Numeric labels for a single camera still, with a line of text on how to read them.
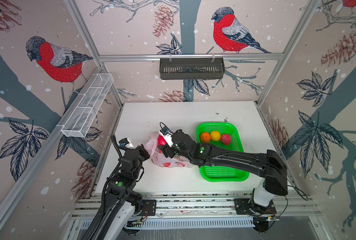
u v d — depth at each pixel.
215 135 0.95
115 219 0.53
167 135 0.61
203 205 0.76
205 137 0.94
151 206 0.74
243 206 0.73
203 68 1.07
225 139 0.92
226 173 0.85
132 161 0.54
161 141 0.70
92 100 0.81
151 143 0.76
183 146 0.53
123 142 0.64
